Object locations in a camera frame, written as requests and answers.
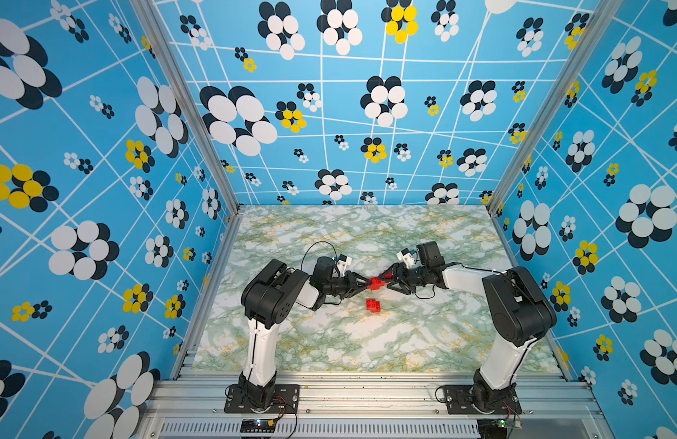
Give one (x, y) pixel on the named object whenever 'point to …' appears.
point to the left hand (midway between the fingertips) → (373, 283)
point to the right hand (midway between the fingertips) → (386, 280)
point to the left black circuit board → (257, 425)
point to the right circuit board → (495, 428)
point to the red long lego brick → (375, 283)
